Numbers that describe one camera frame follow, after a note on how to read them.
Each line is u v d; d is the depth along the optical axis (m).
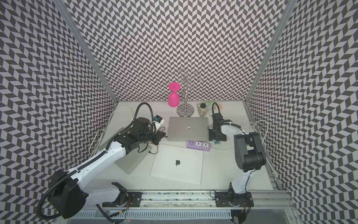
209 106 1.08
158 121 0.70
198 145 0.91
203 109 1.02
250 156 0.49
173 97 0.88
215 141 0.93
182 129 1.05
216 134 0.81
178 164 0.84
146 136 0.65
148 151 0.92
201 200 0.75
